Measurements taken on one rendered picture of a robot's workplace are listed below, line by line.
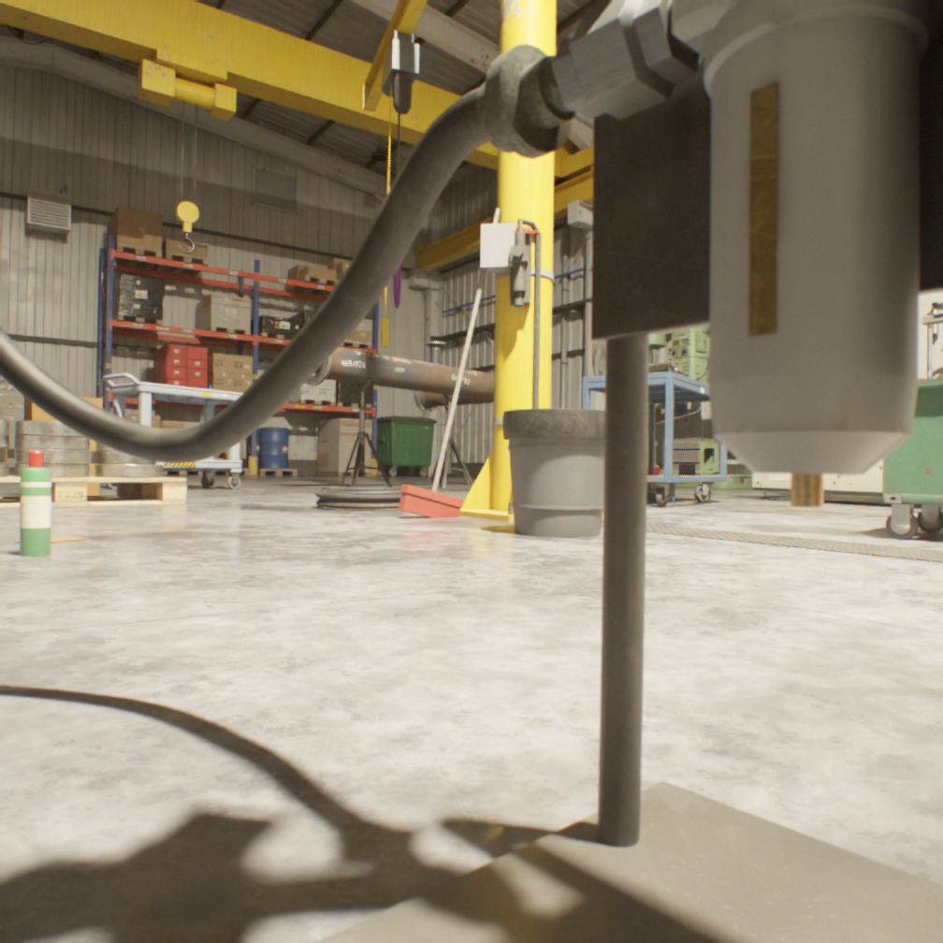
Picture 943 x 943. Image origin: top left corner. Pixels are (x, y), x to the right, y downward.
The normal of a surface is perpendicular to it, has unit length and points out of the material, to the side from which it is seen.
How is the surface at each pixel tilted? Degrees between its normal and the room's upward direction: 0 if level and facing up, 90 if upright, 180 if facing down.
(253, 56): 90
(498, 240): 90
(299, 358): 122
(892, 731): 0
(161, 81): 90
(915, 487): 90
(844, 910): 0
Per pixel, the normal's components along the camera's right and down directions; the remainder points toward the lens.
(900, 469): -0.71, -0.01
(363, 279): -0.19, 0.50
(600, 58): -0.66, 0.49
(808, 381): -0.35, 0.10
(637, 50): 0.12, 0.31
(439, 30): 0.57, 0.01
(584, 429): 0.31, 0.04
